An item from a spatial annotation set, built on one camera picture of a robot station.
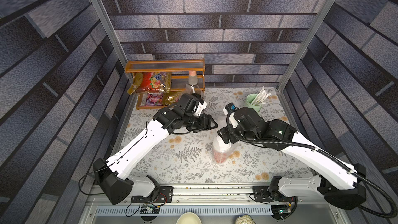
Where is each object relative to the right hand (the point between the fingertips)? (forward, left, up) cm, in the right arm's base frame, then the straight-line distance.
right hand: (223, 127), depth 68 cm
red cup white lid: (-7, +1, -10) cm, 12 cm away
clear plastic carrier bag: (+30, +16, -6) cm, 35 cm away
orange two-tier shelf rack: (+49, +26, -5) cm, 56 cm away
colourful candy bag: (+36, +46, -23) cm, 62 cm away
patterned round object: (-31, -10, -26) cm, 42 cm away
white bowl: (-32, +15, -24) cm, 43 cm away
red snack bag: (+35, +39, -5) cm, 53 cm away
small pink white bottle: (+43, +17, -8) cm, 47 cm away
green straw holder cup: (+30, -20, -15) cm, 39 cm away
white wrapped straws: (+28, -25, -12) cm, 39 cm away
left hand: (0, +4, +1) cm, 5 cm away
